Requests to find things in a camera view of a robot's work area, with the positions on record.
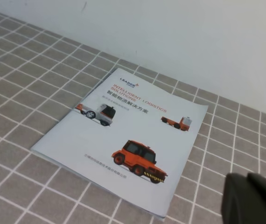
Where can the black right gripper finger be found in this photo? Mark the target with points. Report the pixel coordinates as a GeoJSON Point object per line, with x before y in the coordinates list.
{"type": "Point", "coordinates": [244, 199]}

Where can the white brochure book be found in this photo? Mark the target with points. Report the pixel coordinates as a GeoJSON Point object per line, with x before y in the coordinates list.
{"type": "Point", "coordinates": [129, 137]}

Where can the grey checked tablecloth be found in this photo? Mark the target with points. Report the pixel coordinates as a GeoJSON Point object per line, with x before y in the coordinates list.
{"type": "Point", "coordinates": [43, 75]}

